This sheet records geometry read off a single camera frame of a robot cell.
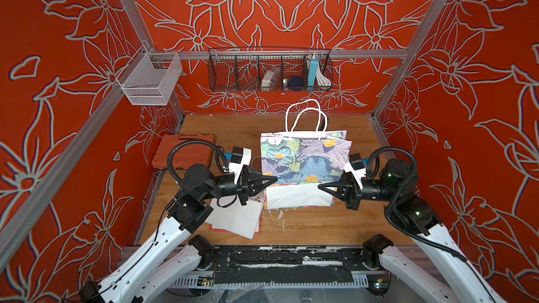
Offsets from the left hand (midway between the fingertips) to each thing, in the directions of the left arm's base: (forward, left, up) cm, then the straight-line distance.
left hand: (274, 178), depth 54 cm
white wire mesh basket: (+50, +59, -5) cm, 77 cm away
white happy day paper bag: (0, +14, -34) cm, 37 cm away
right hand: (0, -12, -4) cm, 13 cm away
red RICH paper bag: (-3, +5, -36) cm, 37 cm away
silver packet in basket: (+51, +5, -5) cm, 52 cm away
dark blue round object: (+56, -8, -9) cm, 57 cm away
